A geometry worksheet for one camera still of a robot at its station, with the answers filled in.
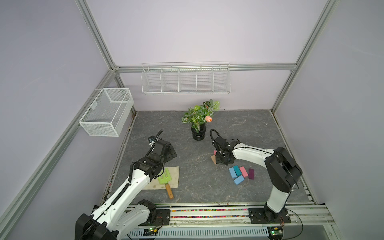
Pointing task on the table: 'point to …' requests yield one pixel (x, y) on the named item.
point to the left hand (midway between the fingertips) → (166, 153)
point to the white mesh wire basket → (108, 113)
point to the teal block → (237, 170)
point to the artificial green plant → (198, 115)
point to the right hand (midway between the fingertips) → (220, 159)
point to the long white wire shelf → (183, 78)
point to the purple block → (251, 173)
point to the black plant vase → (200, 135)
